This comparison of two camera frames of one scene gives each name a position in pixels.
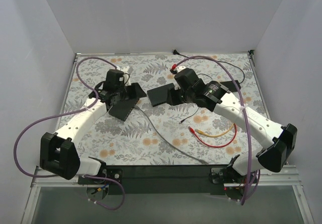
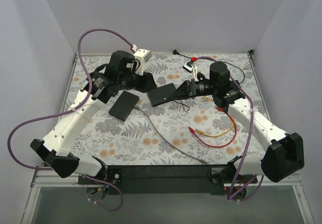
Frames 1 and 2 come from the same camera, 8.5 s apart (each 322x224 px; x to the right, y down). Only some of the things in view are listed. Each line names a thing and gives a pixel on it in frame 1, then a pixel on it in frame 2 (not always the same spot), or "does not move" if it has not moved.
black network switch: (122, 109) does not move
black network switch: (159, 95) does not move
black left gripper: (123, 97) -> (140, 81)
